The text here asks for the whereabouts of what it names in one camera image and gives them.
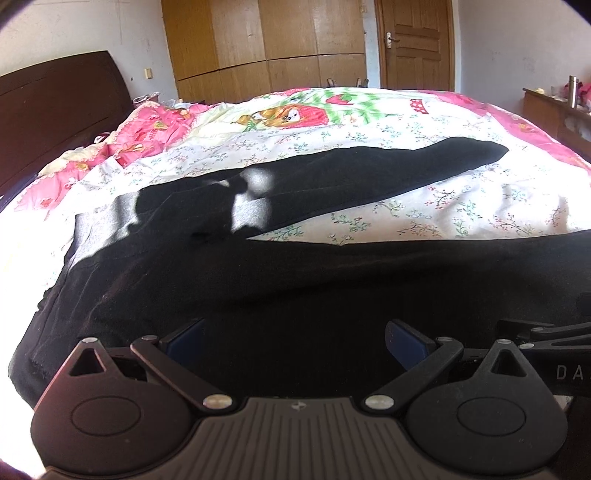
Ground black pants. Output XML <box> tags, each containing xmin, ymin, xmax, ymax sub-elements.
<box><xmin>9</xmin><ymin>137</ymin><xmax>590</xmax><ymax>404</ymax></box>

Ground floral white pink bed quilt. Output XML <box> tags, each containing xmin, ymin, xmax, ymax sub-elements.
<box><xmin>0</xmin><ymin>86</ymin><xmax>591</xmax><ymax>478</ymax></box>

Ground wooden side cabinet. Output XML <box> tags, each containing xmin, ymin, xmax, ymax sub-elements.
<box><xmin>523</xmin><ymin>89</ymin><xmax>590</xmax><ymax>161</ymax></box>

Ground pink crumpled blanket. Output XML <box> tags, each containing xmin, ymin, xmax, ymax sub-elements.
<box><xmin>17</xmin><ymin>101</ymin><xmax>211</xmax><ymax>210</ymax></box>

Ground metal thermos bottle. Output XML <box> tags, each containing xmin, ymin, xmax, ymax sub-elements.
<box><xmin>567</xmin><ymin>75</ymin><xmax>579</xmax><ymax>109</ymax></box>

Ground dark wooden headboard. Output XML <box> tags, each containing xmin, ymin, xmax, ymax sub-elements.
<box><xmin>0</xmin><ymin>51</ymin><xmax>132</xmax><ymax>195</ymax></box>

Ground wooden wardrobe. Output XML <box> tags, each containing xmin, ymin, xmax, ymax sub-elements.
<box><xmin>161</xmin><ymin>0</ymin><xmax>367</xmax><ymax>104</ymax></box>

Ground brown wooden door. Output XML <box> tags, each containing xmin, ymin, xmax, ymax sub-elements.
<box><xmin>375</xmin><ymin>0</ymin><xmax>456</xmax><ymax>91</ymax></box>

